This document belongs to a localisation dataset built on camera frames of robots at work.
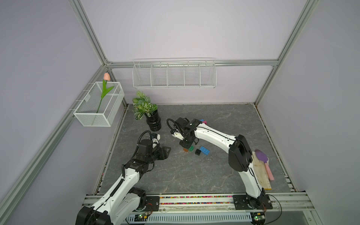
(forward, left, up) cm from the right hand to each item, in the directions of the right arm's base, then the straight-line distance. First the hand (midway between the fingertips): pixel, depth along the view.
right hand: (185, 141), depth 89 cm
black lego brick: (-4, -8, -6) cm, 11 cm away
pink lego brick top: (+21, -15, -6) cm, 26 cm away
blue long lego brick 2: (-4, -13, -5) cm, 14 cm away
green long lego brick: (-4, -3, -2) cm, 6 cm away
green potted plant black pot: (+14, +26, +20) cm, 35 cm away
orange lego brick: (-3, 0, -6) cm, 7 cm away
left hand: (-7, +11, +3) cm, 14 cm away
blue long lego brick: (+23, -13, -6) cm, 27 cm away
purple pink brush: (-8, -49, -6) cm, 50 cm away
